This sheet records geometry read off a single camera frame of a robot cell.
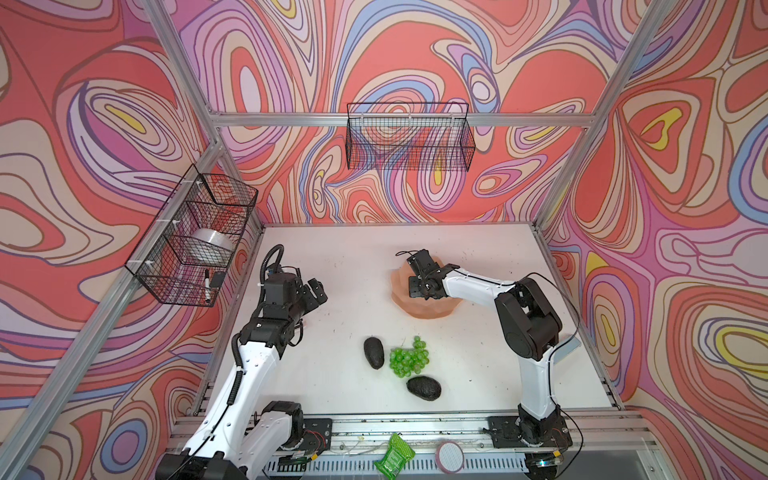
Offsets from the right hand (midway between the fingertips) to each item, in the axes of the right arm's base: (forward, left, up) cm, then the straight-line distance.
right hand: (422, 292), depth 99 cm
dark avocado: (-21, +16, +3) cm, 27 cm away
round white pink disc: (-47, -1, +5) cm, 47 cm away
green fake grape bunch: (-25, +8, +5) cm, 27 cm away
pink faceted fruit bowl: (-7, +2, +2) cm, 7 cm away
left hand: (-8, +32, +17) cm, 38 cm away
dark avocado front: (-31, +3, +4) cm, 32 cm away
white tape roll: (-2, +55, +32) cm, 63 cm away
